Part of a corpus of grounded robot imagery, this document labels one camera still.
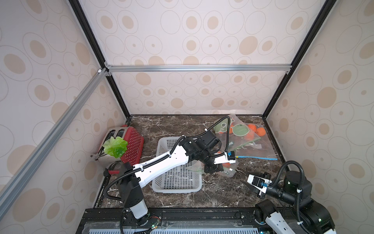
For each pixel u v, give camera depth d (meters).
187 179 0.86
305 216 0.43
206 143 0.55
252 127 1.05
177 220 0.73
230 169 0.66
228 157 0.58
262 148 0.99
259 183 0.48
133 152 0.87
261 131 1.03
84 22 0.71
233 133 0.97
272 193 0.52
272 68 0.92
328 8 0.68
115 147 0.78
